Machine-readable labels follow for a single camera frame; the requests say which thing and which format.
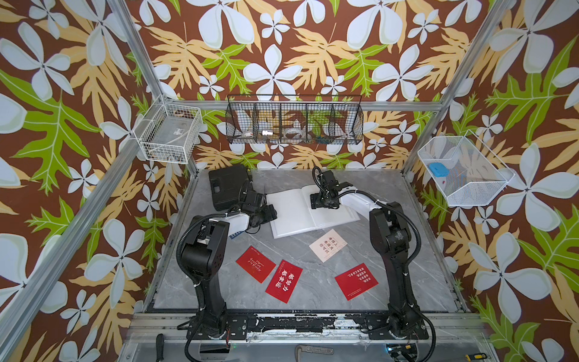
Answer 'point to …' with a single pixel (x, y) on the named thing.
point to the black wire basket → (292, 119)
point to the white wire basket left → (168, 133)
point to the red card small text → (356, 281)
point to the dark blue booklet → (231, 236)
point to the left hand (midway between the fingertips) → (272, 211)
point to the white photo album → (290, 213)
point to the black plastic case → (225, 185)
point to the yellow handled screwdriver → (477, 356)
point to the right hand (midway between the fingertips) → (318, 201)
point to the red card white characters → (284, 281)
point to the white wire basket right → (465, 170)
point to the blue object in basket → (439, 169)
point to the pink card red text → (328, 245)
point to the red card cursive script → (255, 264)
